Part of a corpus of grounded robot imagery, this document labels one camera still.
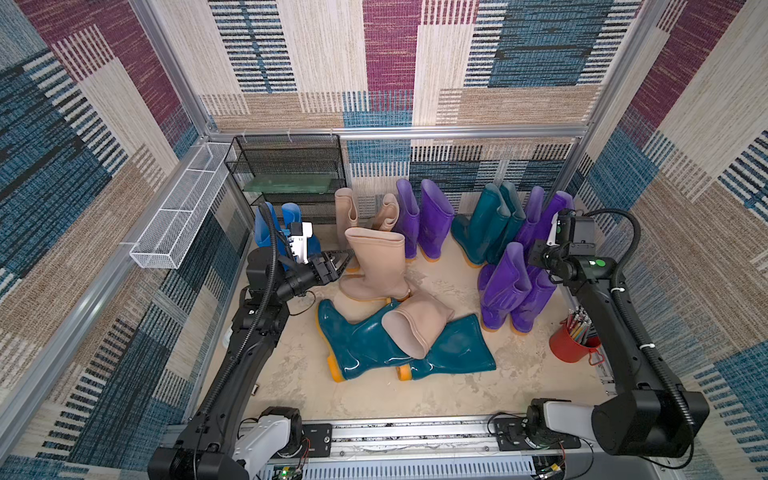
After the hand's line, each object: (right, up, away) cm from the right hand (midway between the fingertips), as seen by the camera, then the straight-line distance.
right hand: (542, 254), depth 79 cm
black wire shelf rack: (-71, +30, +28) cm, 82 cm away
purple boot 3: (-5, -7, -9) cm, 13 cm away
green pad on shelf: (-71, +22, +16) cm, 76 cm away
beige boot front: (-42, 0, 0) cm, 42 cm away
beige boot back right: (-41, +12, +15) cm, 45 cm away
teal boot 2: (-19, -26, +7) cm, 33 cm away
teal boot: (-12, +5, +22) cm, 25 cm away
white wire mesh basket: (-107, +11, +17) cm, 109 cm away
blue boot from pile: (-68, +12, +8) cm, 70 cm away
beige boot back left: (-54, +12, +21) cm, 59 cm away
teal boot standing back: (-4, +11, +6) cm, 13 cm away
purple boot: (-26, +12, +8) cm, 30 cm away
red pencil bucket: (+11, -27, +7) cm, 30 cm away
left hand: (-50, 0, -10) cm, 51 cm away
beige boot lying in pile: (-34, -17, -5) cm, 39 cm away
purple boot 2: (+1, +7, +6) cm, 9 cm away
